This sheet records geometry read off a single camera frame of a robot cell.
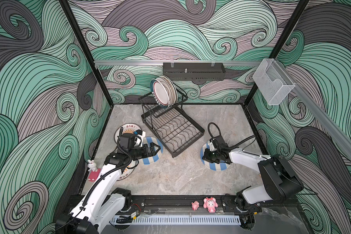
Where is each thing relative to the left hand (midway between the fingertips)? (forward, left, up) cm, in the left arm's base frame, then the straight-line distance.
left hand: (155, 148), depth 78 cm
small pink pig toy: (-25, -22, -12) cm, 35 cm away
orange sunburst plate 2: (-7, +16, -15) cm, 23 cm away
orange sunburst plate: (+23, +23, -15) cm, 36 cm away
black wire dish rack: (+25, -10, -13) cm, 30 cm away
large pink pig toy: (-24, -29, -12) cm, 40 cm away
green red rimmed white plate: (+33, -1, +10) cm, 35 cm away
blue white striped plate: (-4, -33, -14) cm, 36 cm away
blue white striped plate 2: (+2, 0, -15) cm, 15 cm away
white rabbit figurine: (-7, +35, -8) cm, 37 cm away
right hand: (+2, -29, -15) cm, 32 cm away
